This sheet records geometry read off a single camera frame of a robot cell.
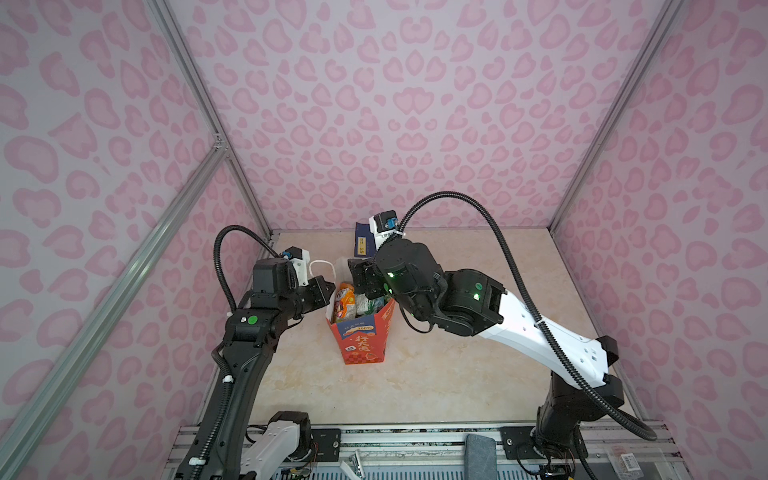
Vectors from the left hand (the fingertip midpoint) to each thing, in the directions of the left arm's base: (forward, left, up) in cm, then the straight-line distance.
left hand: (335, 281), depth 72 cm
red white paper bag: (-9, -6, -5) cm, 12 cm away
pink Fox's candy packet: (-3, -2, -5) cm, 6 cm away
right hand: (-4, -8, +14) cm, 17 cm away
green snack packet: (-2, -7, -9) cm, 11 cm away
